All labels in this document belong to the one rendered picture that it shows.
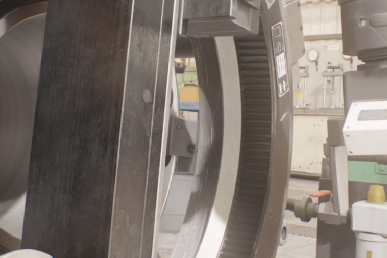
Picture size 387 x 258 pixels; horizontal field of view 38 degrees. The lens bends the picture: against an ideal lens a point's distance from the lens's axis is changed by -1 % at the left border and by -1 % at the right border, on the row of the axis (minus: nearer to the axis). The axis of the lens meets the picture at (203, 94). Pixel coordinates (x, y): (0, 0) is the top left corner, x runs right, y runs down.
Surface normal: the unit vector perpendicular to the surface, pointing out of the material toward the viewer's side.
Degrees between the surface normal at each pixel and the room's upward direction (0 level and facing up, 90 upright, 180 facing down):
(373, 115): 34
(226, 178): 79
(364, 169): 90
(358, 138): 124
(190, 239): 57
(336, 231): 90
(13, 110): 98
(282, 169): 90
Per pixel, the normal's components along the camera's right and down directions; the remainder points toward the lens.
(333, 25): -0.61, -0.07
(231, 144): 0.13, -0.08
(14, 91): -0.50, 0.30
